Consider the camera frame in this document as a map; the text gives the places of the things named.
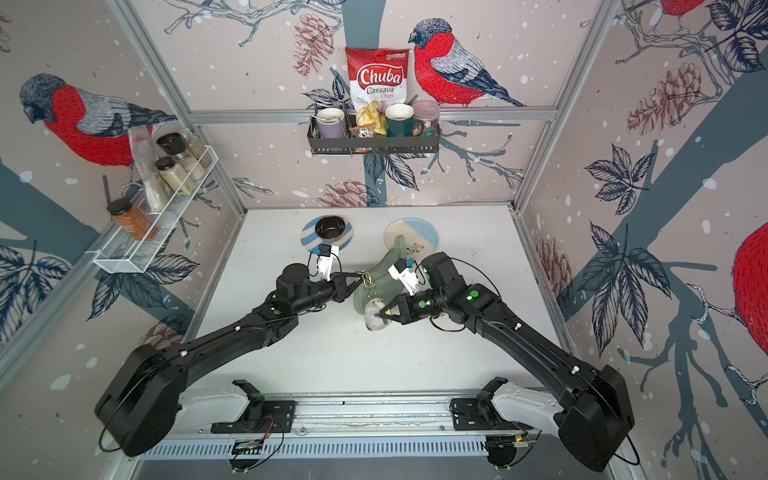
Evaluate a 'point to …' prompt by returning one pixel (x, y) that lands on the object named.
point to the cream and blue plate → (420, 235)
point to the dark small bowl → (330, 228)
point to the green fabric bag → (378, 282)
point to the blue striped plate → (310, 239)
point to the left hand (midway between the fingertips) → (368, 272)
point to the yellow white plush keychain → (372, 321)
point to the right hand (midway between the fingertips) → (384, 312)
